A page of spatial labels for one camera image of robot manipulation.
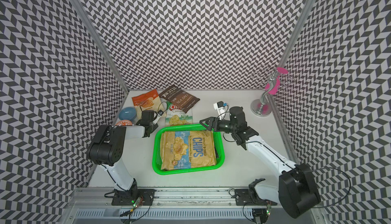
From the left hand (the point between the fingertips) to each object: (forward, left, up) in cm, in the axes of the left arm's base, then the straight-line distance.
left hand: (147, 121), depth 100 cm
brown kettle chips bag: (+19, -21, +1) cm, 28 cm away
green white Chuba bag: (+4, -18, 0) cm, 19 cm away
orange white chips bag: (+17, +2, 0) cm, 17 cm away
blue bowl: (+5, +14, +2) cm, 15 cm away
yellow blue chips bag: (-23, -29, +7) cm, 37 cm away
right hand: (-15, -38, +19) cm, 45 cm away
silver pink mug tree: (+10, -79, +2) cm, 80 cm away
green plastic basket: (-27, -13, +5) cm, 31 cm away
